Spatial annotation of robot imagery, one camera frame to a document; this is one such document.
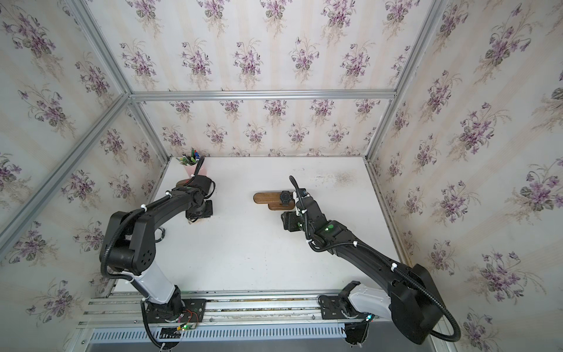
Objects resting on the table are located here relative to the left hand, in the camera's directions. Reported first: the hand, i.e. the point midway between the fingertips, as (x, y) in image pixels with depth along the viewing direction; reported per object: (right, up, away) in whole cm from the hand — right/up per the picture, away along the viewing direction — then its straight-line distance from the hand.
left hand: (204, 213), depth 94 cm
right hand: (+38, +1, -11) cm, 40 cm away
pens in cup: (-11, +24, +10) cm, 28 cm away
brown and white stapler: (-16, +13, +14) cm, 25 cm away
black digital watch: (+36, +7, -1) cm, 37 cm away
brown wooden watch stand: (+30, +6, 0) cm, 31 cm away
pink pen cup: (-11, +19, +14) cm, 26 cm away
